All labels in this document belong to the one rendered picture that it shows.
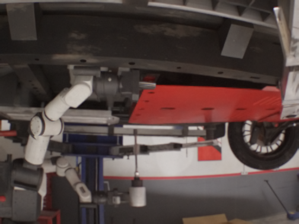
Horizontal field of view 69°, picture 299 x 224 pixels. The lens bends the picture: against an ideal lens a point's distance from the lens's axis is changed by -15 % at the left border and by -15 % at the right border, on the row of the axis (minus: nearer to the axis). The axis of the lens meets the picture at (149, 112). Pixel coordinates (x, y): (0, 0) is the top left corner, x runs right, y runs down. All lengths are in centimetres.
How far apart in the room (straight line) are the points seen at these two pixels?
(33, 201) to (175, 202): 441
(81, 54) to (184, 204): 499
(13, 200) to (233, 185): 523
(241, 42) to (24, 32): 71
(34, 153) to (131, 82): 51
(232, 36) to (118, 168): 462
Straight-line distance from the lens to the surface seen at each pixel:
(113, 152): 248
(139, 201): 142
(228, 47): 88
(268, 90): 114
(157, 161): 536
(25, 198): 132
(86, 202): 151
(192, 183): 557
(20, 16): 80
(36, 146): 108
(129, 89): 88
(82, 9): 88
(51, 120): 102
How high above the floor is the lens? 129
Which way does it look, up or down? 14 degrees up
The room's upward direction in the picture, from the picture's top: straight up
